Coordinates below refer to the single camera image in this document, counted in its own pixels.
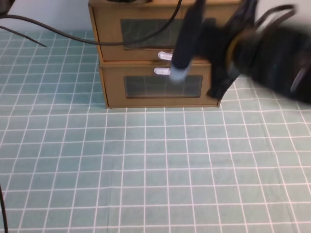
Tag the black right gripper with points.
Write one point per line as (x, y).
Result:
(213, 45)

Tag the white drawer handle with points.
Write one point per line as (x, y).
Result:
(162, 71)
(165, 56)

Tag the brown cardboard shoebox drawer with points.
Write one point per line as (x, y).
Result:
(119, 22)

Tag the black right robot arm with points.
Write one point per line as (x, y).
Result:
(274, 55)

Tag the lower brown cardboard shoebox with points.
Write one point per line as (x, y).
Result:
(134, 84)

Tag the cyan checkered tablecloth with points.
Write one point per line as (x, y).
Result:
(70, 165)

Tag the dark object on box top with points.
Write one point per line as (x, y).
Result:
(130, 1)

